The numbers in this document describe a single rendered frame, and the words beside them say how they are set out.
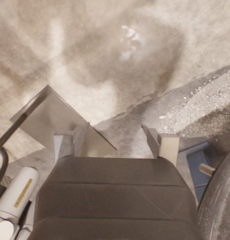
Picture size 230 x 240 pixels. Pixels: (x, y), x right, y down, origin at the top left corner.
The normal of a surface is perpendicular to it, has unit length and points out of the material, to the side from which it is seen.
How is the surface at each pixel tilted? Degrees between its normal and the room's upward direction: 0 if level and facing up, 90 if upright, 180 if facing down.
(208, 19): 0
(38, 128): 0
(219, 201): 96
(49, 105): 0
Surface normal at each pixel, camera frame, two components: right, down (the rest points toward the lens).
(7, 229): 0.77, -0.44
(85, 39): -0.12, 0.61
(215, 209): -0.72, -0.64
